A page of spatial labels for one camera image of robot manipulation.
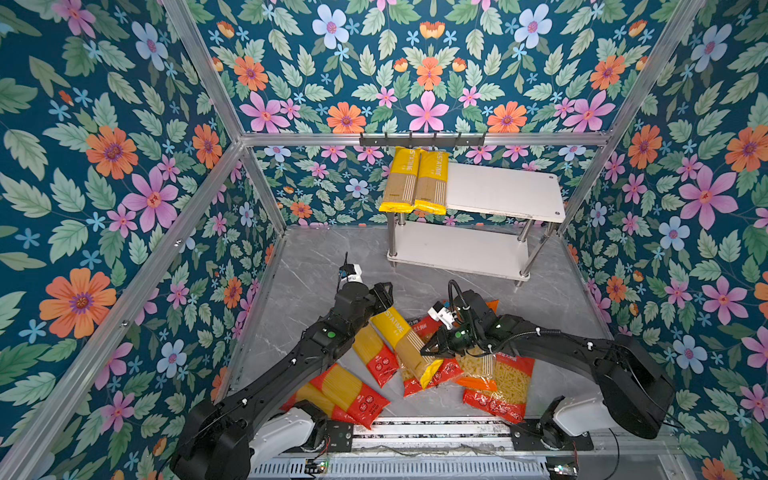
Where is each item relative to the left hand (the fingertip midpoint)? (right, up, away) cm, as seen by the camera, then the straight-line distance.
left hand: (390, 287), depth 80 cm
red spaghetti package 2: (-8, -29, -4) cm, 30 cm away
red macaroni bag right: (+34, -24, 0) cm, 42 cm away
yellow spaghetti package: (+5, -16, +1) cm, 17 cm away
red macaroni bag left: (+16, -22, -1) cm, 27 cm away
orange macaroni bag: (+24, -22, -1) cm, 33 cm away
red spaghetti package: (-6, -20, +6) cm, 21 cm away
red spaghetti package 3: (-20, -28, -1) cm, 35 cm away
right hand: (+9, -15, -3) cm, 18 cm away
